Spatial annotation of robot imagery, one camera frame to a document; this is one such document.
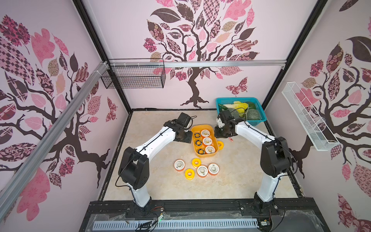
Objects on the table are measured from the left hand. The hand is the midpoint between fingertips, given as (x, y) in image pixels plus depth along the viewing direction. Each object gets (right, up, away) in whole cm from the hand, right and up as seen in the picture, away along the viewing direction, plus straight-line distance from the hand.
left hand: (185, 140), depth 87 cm
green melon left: (+35, +18, +14) cm, 41 cm away
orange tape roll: (+14, +3, +17) cm, 22 cm away
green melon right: (+49, +17, +16) cm, 54 cm away
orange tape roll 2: (+15, -2, +12) cm, 19 cm away
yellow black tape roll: (+8, +2, +16) cm, 18 cm away
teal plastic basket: (+56, +30, +30) cm, 70 cm away
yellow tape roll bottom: (+2, -20, -2) cm, 20 cm away
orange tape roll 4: (-4, -16, +1) cm, 16 cm away
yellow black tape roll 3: (+10, -8, +8) cm, 15 cm away
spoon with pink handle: (+32, -1, +14) cm, 35 cm away
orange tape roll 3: (+16, -7, +8) cm, 19 cm away
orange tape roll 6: (+17, -18, 0) cm, 25 cm away
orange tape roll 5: (+10, -19, 0) cm, 21 cm away
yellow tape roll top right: (+24, -5, +10) cm, 27 cm away
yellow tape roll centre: (+7, -13, +3) cm, 15 cm away
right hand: (+21, +2, +6) cm, 22 cm away
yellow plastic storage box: (+9, +6, +18) cm, 22 cm away
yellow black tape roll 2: (+9, -3, +12) cm, 15 cm away
